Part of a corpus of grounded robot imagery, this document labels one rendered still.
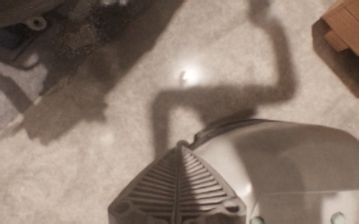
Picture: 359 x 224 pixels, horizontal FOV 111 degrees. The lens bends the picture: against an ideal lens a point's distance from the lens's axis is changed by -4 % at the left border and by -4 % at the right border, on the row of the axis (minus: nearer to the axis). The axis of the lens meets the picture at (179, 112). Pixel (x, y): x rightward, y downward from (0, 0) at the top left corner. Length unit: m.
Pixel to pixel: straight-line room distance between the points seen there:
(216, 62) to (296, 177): 0.47
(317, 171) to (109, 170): 0.65
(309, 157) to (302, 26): 0.64
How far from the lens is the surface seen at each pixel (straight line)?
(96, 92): 0.67
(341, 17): 0.82
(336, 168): 0.32
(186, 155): 0.16
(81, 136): 0.71
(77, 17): 0.83
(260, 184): 0.25
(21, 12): 0.47
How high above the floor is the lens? 0.55
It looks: 89 degrees down
